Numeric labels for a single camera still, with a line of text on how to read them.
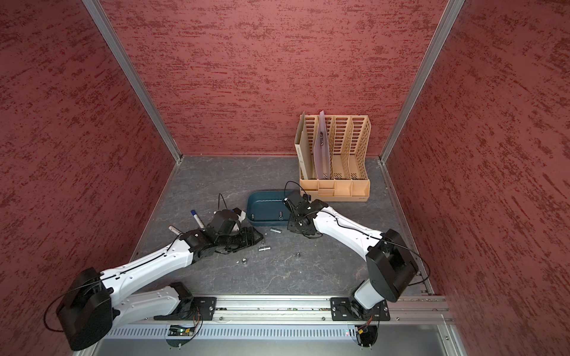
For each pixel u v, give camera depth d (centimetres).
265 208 105
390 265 43
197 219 95
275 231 92
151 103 98
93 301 39
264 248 87
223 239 66
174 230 92
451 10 71
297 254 85
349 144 111
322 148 90
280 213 97
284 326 72
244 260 84
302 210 65
